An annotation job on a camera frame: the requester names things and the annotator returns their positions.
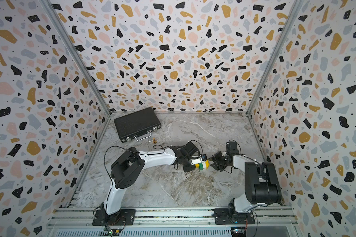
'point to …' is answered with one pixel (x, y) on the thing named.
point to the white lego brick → (196, 161)
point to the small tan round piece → (154, 141)
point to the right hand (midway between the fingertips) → (209, 160)
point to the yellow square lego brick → (207, 164)
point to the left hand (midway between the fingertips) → (195, 164)
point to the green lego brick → (200, 166)
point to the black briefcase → (138, 125)
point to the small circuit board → (111, 232)
